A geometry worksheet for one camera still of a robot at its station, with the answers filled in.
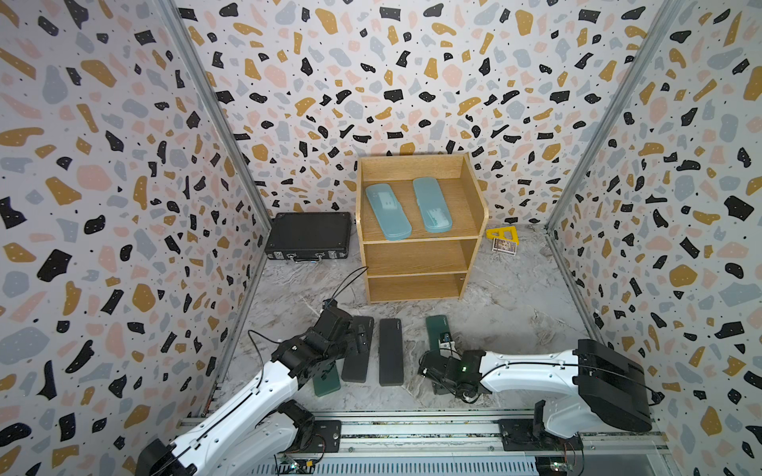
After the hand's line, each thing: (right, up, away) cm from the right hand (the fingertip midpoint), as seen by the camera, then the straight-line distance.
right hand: (443, 381), depth 83 cm
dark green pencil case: (-33, +1, -1) cm, 33 cm away
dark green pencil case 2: (-1, +13, +10) cm, 17 cm away
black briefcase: (-49, +43, +35) cm, 73 cm away
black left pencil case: (-25, +3, +2) cm, 25 cm away
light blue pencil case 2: (-3, +49, -1) cm, 50 cm away
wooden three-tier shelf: (-4, +33, +5) cm, 33 cm away
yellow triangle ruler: (+31, +44, +36) cm, 65 cm away
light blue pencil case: (-15, +47, -3) cm, 50 cm away
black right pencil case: (-15, +6, +5) cm, 17 cm away
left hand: (-24, +13, -3) cm, 27 cm away
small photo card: (+28, +39, +30) cm, 56 cm away
